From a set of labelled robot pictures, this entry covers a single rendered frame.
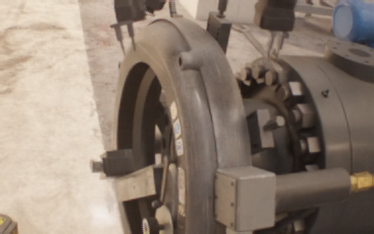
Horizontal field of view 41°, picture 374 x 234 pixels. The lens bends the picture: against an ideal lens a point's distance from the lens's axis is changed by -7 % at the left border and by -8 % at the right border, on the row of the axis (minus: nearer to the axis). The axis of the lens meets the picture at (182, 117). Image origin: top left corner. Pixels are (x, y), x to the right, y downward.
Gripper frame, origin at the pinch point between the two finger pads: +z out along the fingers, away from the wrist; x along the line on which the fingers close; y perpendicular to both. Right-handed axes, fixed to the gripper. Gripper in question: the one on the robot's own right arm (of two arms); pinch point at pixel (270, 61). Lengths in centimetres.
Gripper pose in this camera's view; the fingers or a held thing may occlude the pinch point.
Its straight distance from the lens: 104.3
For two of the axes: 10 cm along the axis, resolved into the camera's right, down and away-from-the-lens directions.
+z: -1.5, 8.6, 4.9
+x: -9.5, 0.1, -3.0
